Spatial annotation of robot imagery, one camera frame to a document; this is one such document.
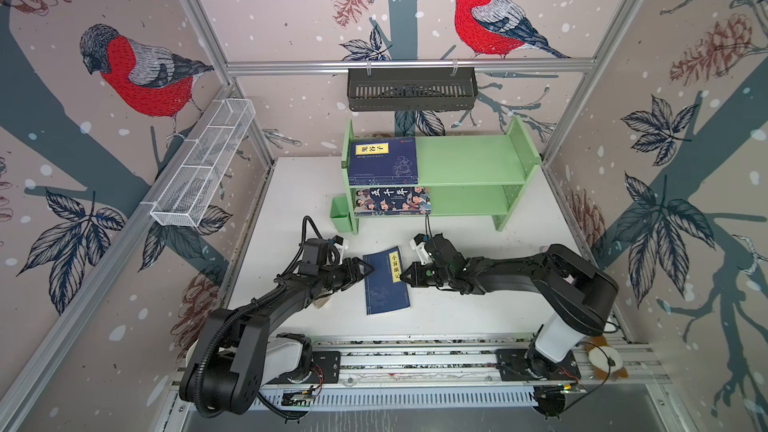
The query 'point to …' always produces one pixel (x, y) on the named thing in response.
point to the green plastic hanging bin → (340, 215)
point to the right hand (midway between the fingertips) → (399, 280)
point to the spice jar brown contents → (320, 302)
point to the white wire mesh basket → (202, 162)
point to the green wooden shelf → (470, 176)
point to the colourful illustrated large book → (392, 201)
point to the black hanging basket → (412, 89)
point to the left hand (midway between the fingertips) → (368, 273)
